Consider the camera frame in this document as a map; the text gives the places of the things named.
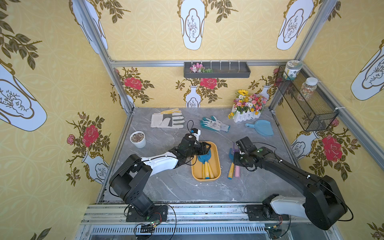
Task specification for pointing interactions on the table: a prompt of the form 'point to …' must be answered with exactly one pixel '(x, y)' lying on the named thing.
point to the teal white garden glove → (213, 123)
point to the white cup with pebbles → (138, 138)
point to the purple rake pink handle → (237, 167)
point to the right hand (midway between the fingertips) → (237, 158)
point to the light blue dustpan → (263, 127)
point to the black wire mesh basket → (312, 113)
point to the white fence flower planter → (247, 106)
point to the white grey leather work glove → (172, 119)
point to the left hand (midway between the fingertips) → (203, 143)
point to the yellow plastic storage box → (196, 166)
